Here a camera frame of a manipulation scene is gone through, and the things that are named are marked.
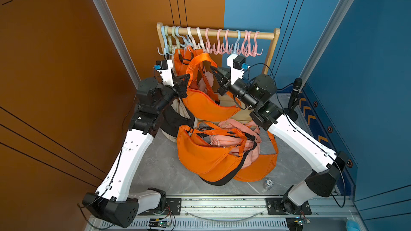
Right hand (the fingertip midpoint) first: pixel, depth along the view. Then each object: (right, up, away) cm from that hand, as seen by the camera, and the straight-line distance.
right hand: (214, 66), depth 56 cm
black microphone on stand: (+52, -17, +49) cm, 74 cm away
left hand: (-9, -2, +5) cm, 11 cm away
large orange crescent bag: (-2, -37, +25) cm, 45 cm away
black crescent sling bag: (-24, -22, +34) cm, 47 cm away
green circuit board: (-25, -66, +14) cm, 72 cm away
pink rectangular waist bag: (+11, -34, +23) cm, 42 cm away
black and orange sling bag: (+6, -44, +19) cm, 48 cm away
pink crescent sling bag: (+10, -25, +42) cm, 50 cm away
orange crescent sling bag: (+25, -46, +26) cm, 59 cm away
